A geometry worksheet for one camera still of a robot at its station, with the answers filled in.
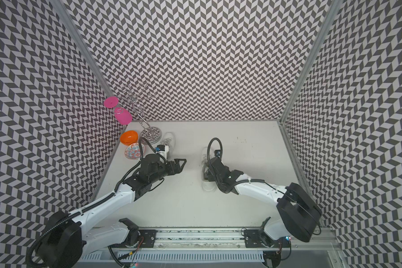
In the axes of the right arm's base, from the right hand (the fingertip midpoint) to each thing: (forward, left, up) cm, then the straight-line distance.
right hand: (214, 172), depth 86 cm
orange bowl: (+26, +53, -2) cm, 59 cm away
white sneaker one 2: (-8, +3, +1) cm, 9 cm away
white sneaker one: (+21, +27, +1) cm, 34 cm away
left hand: (+2, +17, +7) cm, 18 cm away
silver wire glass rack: (+29, +42, -4) cm, 51 cm away
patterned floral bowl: (+18, +50, -5) cm, 53 cm away
